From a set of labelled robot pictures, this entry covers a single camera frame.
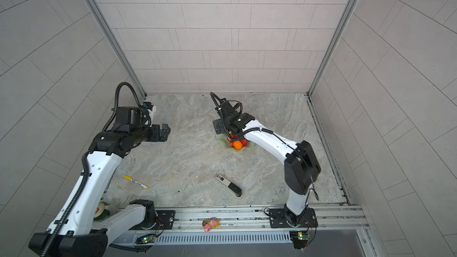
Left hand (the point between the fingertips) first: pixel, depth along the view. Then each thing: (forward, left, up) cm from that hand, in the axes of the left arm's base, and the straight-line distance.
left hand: (163, 125), depth 74 cm
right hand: (+9, -25, -8) cm, 28 cm away
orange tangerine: (+1, -31, -17) cm, 36 cm away
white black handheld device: (-19, -29, -19) cm, 39 cm away
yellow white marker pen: (-16, +15, -22) cm, 31 cm away
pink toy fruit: (-32, -21, -19) cm, 43 cm away
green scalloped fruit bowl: (+6, -24, -20) cm, 32 cm away
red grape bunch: (+3, -35, -17) cm, 39 cm away
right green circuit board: (-37, -56, -22) cm, 70 cm away
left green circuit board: (-37, +1, -19) cm, 42 cm away
